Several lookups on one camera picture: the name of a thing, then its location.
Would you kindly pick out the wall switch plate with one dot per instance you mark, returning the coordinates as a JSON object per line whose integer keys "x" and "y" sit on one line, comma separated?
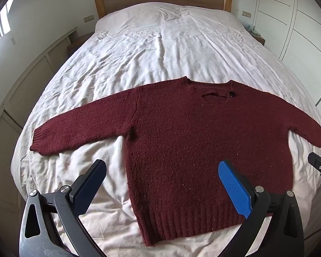
{"x": 247, "y": 14}
{"x": 88, "y": 18}

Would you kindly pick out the white wardrobe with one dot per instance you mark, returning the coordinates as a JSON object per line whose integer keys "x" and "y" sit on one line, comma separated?
{"x": 297, "y": 32}

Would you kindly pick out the wooden nightstand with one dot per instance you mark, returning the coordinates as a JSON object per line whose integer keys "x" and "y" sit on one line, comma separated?
{"x": 258, "y": 38}
{"x": 77, "y": 41}

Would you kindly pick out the window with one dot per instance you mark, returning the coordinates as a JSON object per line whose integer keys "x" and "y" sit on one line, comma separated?
{"x": 2, "y": 24}

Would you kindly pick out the white bed sheet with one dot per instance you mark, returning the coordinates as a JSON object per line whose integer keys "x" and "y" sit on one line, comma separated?
{"x": 163, "y": 45}

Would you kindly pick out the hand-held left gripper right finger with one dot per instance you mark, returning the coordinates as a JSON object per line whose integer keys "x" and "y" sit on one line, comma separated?
{"x": 234, "y": 187}

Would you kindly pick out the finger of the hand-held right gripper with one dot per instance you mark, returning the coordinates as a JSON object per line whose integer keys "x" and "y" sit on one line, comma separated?
{"x": 317, "y": 160}

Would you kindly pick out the dark red knit sweater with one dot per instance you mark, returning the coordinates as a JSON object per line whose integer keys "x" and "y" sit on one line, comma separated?
{"x": 190, "y": 139}

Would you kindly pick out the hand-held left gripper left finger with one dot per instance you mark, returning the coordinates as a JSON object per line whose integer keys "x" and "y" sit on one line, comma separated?
{"x": 89, "y": 184}

